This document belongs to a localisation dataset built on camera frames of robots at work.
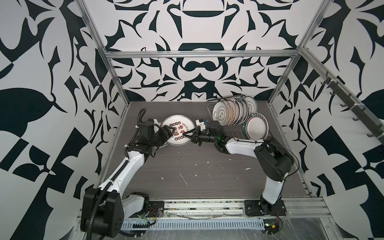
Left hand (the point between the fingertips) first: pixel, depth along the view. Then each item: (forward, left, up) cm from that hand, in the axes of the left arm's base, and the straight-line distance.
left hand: (173, 128), depth 82 cm
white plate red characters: (+5, -5, -3) cm, 7 cm away
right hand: (-4, -6, -1) cm, 7 cm away
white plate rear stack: (+21, -51, -5) cm, 56 cm away
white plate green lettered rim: (+6, -50, -9) cm, 52 cm away
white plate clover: (+17, -30, -9) cm, 36 cm away
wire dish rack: (+28, -24, -10) cm, 39 cm away
